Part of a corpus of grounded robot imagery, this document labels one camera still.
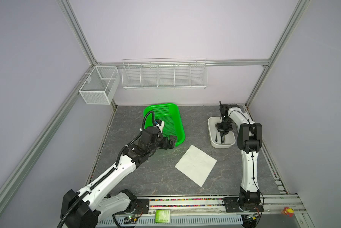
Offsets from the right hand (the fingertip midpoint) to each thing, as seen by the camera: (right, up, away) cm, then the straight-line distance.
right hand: (223, 135), depth 102 cm
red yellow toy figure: (+20, -33, -35) cm, 52 cm away
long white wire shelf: (-42, +43, -5) cm, 61 cm away
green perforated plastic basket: (-39, +14, +12) cm, 43 cm away
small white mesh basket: (-87, +35, -2) cm, 94 cm away
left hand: (-38, +1, -25) cm, 45 cm away
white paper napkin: (-21, -18, -13) cm, 30 cm away
